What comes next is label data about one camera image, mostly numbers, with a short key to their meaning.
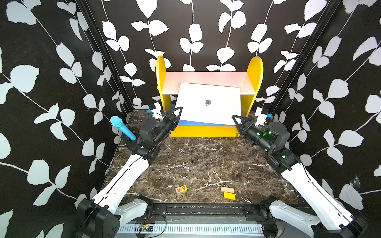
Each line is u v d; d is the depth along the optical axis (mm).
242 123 607
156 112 633
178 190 794
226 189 821
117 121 692
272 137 478
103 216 367
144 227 704
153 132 513
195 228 704
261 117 601
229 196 796
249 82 805
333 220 366
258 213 691
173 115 630
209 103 685
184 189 798
